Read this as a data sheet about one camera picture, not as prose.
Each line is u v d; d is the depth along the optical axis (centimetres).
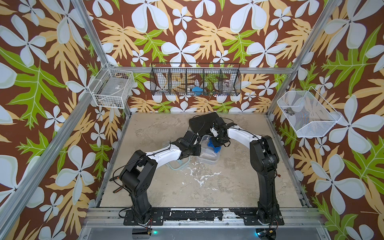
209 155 102
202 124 111
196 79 101
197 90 94
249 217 73
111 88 86
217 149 91
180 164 91
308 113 82
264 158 56
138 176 47
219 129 80
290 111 86
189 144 72
